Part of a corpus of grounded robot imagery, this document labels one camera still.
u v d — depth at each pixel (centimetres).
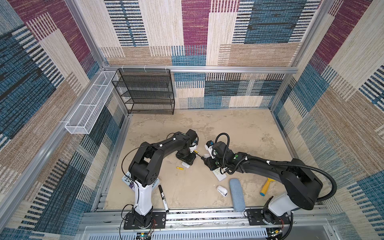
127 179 51
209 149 79
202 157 90
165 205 78
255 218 73
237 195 78
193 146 85
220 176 87
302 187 44
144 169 52
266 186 81
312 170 42
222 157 66
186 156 81
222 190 80
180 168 90
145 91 111
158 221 73
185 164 85
